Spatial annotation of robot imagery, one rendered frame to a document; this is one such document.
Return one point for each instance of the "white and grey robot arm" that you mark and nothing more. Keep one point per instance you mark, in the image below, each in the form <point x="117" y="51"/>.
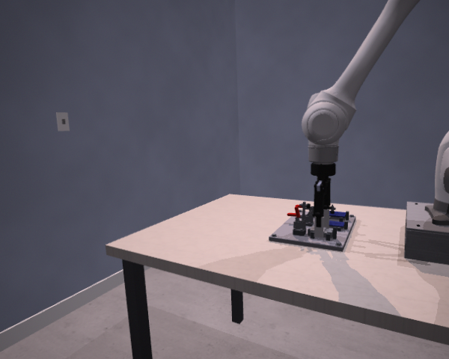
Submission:
<point x="331" y="110"/>

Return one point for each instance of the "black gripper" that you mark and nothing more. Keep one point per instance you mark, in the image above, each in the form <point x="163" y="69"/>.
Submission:
<point x="322" y="203"/>

